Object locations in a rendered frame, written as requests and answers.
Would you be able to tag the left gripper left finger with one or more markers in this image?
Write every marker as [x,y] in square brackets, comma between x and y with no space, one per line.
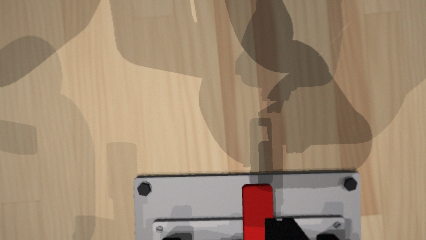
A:
[274,230]

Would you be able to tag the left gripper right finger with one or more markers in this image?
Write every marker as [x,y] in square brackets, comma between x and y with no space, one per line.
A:
[293,229]

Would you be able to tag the grey mounting plate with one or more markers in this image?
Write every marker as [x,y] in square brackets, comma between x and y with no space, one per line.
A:
[220,196]

